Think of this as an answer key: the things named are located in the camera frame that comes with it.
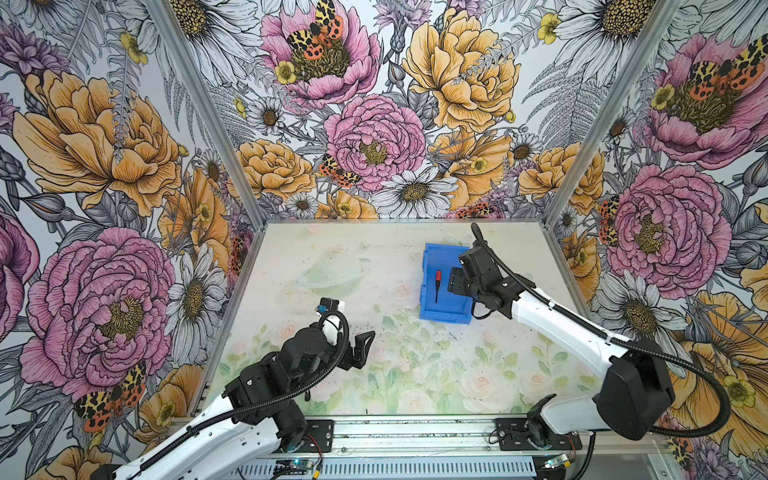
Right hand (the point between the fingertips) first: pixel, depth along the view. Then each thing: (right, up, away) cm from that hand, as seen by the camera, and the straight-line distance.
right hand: (461, 286), depth 85 cm
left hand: (-28, -10, -14) cm, 33 cm away
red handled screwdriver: (-4, +1, +19) cm, 19 cm away
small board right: (+20, -39, -14) cm, 46 cm away
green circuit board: (-43, -40, -14) cm, 60 cm away
